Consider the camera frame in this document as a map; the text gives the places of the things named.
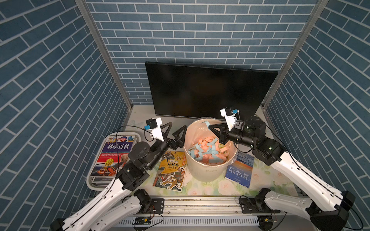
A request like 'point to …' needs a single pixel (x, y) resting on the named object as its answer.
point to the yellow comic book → (171, 171)
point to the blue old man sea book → (240, 171)
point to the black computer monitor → (189, 91)
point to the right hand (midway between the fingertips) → (211, 127)
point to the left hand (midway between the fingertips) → (184, 126)
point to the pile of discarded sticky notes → (209, 150)
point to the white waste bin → (197, 130)
